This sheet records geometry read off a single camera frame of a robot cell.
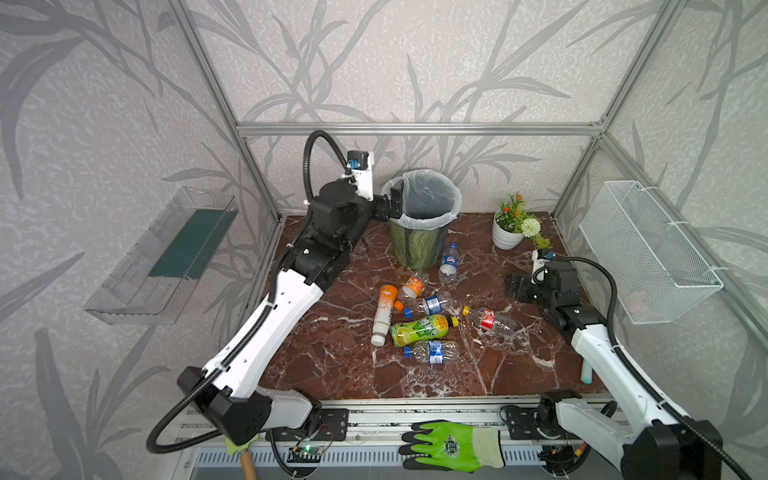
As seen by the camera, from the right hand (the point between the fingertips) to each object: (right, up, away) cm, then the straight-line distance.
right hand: (520, 270), depth 84 cm
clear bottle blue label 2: (-25, -23, -2) cm, 34 cm away
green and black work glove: (-23, -40, -15) cm, 48 cm away
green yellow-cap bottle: (-26, -16, 0) cm, 31 cm away
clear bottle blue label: (-26, -11, +6) cm, 28 cm away
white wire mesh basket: (+21, +2, -20) cm, 29 cm away
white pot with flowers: (+4, +15, +18) cm, 23 cm away
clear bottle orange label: (-31, -7, +10) cm, 33 cm away
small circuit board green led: (-57, -44, -12) cm, 73 cm away
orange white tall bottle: (-39, -9, +8) cm, 40 cm away
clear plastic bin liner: (-25, +23, +18) cm, 38 cm away
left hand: (-37, +24, -21) cm, 49 cm away
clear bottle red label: (-9, -15, +2) cm, 17 cm away
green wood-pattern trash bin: (-29, +6, +10) cm, 31 cm away
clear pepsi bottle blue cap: (-18, -1, +18) cm, 25 cm away
